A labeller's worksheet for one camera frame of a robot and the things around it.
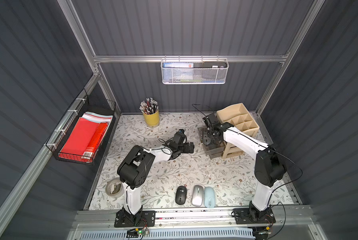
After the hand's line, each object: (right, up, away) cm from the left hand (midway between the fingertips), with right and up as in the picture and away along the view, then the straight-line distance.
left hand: (190, 146), depth 96 cm
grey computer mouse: (+3, -24, -17) cm, 29 cm away
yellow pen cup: (-28, +17, +13) cm, 35 cm away
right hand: (+10, +8, -4) cm, 13 cm away
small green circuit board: (-28, -38, -26) cm, 53 cm away
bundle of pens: (-28, +26, +3) cm, 38 cm away
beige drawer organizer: (+28, +18, -12) cm, 35 cm away
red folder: (-52, +6, -26) cm, 58 cm away
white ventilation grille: (-12, -38, -25) cm, 47 cm away
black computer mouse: (-6, -24, -16) cm, 29 cm away
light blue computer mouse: (+9, -24, -19) cm, 32 cm away
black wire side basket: (-57, +25, -17) cm, 65 cm away
